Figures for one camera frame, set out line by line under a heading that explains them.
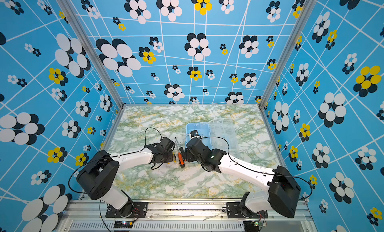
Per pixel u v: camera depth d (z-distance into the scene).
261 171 0.45
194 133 0.71
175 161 0.89
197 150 0.60
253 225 0.69
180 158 0.90
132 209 0.71
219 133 0.98
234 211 0.71
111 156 0.49
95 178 0.45
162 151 0.72
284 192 0.40
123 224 0.72
